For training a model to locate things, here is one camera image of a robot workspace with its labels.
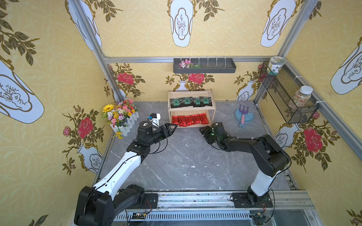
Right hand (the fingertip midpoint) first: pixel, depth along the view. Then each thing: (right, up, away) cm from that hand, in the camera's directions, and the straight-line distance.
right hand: (203, 128), depth 97 cm
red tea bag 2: (-20, +6, +7) cm, 22 cm away
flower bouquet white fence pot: (-54, +8, -7) cm, 55 cm away
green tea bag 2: (-19, +18, -5) cm, 26 cm away
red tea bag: (-14, +5, +7) cm, 17 cm away
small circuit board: (-37, -43, -24) cm, 62 cm away
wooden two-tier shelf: (-9, +13, -7) cm, 17 cm away
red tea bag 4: (-4, +7, +9) cm, 12 cm away
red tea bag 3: (-9, +6, +7) cm, 13 cm away
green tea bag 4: (+2, +18, -5) cm, 19 cm away
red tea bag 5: (+2, +7, +8) cm, 11 cm away
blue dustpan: (+37, +8, +13) cm, 40 cm away
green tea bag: (-5, +18, -5) cm, 19 cm away
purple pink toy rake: (+35, +12, +17) cm, 40 cm away
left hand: (-21, +3, -18) cm, 28 cm away
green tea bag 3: (-11, +18, -4) cm, 22 cm away
